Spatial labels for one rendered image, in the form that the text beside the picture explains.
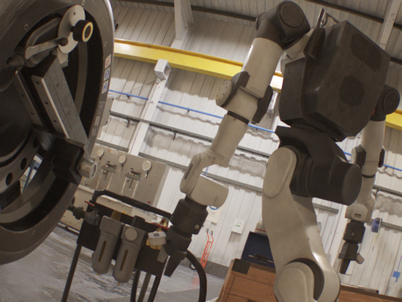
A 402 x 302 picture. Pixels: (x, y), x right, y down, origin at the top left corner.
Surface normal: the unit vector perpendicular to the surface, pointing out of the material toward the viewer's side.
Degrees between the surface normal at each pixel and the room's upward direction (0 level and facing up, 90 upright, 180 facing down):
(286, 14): 95
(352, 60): 110
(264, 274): 90
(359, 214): 90
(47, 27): 64
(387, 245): 90
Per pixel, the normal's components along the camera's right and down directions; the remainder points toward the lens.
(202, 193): 0.27, 0.17
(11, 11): 0.90, 0.07
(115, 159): -0.30, -0.32
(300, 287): -0.63, -0.38
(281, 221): -0.47, -0.04
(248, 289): -0.03, -0.25
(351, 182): 0.67, 0.15
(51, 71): 0.95, 0.29
